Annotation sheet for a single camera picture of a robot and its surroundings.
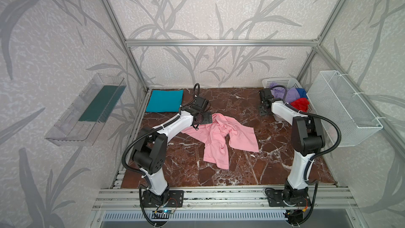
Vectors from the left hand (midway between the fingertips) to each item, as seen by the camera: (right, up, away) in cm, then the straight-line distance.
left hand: (206, 114), depth 93 cm
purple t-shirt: (+60, +13, +16) cm, 63 cm away
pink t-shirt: (+7, -11, -1) cm, 14 cm away
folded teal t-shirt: (-30, +8, +19) cm, 36 cm away
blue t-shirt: (+64, +14, +12) cm, 67 cm away
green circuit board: (-16, -42, -22) cm, 50 cm away
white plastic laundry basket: (+61, +22, +23) cm, 69 cm away
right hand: (+40, +5, +8) cm, 41 cm away
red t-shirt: (+61, +6, +8) cm, 62 cm away
